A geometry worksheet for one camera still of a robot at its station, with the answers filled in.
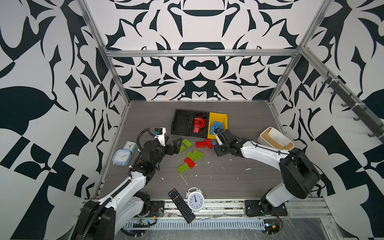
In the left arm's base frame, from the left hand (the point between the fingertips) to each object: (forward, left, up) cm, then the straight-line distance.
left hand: (174, 135), depth 81 cm
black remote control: (-30, -3, -15) cm, 34 cm away
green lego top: (+5, -6, -17) cm, 18 cm away
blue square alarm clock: (-5, +32, -15) cm, 35 cm away
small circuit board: (-40, -45, -18) cm, 63 cm away
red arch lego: (+19, -15, -16) cm, 29 cm away
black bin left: (+17, -2, -12) cm, 21 cm away
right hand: (-1, -25, -13) cm, 28 cm away
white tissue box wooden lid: (+4, -60, -12) cm, 61 cm away
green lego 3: (-3, -13, -17) cm, 22 cm away
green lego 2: (-4, -9, -17) cm, 20 cm away
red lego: (-8, -8, -17) cm, 20 cm away
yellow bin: (+21, -27, -12) cm, 36 cm away
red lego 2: (+3, -15, -17) cm, 23 cm away
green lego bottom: (-11, -4, -17) cm, 21 cm away
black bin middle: (+13, -17, -18) cm, 28 cm away
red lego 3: (+4, -20, -16) cm, 26 cm away
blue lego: (+16, -27, -14) cm, 34 cm away
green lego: (+1, -3, -17) cm, 17 cm away
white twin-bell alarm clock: (-28, -10, -15) cm, 33 cm away
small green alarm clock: (+3, +29, -16) cm, 33 cm away
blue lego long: (+3, -23, -15) cm, 28 cm away
